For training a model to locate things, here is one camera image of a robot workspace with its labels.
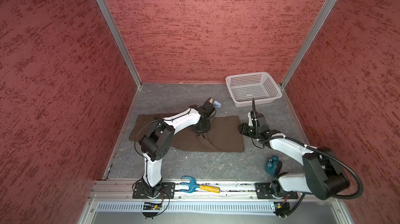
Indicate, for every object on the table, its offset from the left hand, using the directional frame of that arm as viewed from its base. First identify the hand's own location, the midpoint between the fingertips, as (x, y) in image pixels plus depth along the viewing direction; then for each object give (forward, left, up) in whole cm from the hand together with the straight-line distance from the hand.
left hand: (203, 133), depth 91 cm
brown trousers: (+3, -14, -6) cm, 15 cm away
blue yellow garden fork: (-28, +4, -1) cm, 29 cm away
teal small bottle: (-19, -34, +4) cm, 39 cm away
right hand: (+1, -21, +2) cm, 21 cm away
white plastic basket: (+43, -45, -2) cm, 62 cm away
